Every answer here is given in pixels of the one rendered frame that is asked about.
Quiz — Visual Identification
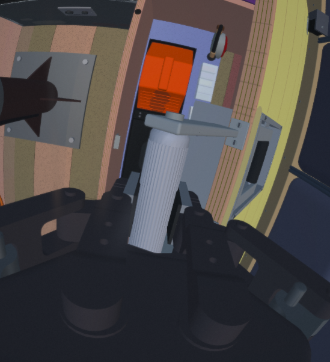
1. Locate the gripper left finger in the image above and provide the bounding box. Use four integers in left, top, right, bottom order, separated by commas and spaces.
0, 171, 141, 286

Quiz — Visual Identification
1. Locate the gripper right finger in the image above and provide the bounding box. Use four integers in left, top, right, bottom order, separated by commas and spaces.
177, 181, 330, 337

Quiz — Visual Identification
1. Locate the grey ribbed handle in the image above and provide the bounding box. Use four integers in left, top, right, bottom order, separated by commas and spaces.
127, 111, 240, 254

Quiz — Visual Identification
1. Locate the grey divider block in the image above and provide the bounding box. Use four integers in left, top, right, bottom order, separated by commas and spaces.
188, 100, 234, 205

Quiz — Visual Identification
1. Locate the dark blue seat cushion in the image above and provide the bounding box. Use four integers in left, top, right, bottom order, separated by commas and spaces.
298, 39, 330, 196
266, 177, 330, 362

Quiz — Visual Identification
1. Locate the orange wheel chock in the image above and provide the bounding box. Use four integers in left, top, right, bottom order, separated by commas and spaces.
136, 41, 196, 114

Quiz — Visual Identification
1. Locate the yellow slatted bench lid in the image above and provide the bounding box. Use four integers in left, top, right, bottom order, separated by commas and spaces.
205, 0, 326, 274

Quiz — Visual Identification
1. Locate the brown under-seat locker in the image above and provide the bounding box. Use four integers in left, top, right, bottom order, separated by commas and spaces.
96, 0, 256, 227

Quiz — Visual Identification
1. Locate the blue pocket liner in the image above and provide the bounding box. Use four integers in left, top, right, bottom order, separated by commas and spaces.
119, 19, 225, 182

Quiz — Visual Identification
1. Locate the grey latch keeper box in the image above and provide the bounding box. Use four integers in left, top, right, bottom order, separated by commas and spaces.
229, 112, 283, 220

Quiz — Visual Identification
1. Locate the white label card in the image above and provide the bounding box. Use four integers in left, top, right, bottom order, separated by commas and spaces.
195, 62, 219, 102

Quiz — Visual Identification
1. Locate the grey two-hole plate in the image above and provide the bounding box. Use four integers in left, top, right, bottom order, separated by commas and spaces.
57, 7, 98, 17

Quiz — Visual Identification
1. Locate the dark grey panel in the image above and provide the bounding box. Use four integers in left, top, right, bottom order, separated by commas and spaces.
0, 0, 139, 31

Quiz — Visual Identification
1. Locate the dark grey small box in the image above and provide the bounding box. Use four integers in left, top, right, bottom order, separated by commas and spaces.
307, 9, 330, 37

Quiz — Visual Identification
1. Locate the grey hinge bracket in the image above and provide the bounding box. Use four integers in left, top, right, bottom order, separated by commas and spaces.
224, 118, 251, 151

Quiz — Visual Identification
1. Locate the red round knob black handle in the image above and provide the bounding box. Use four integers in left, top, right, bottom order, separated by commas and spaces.
207, 23, 229, 62

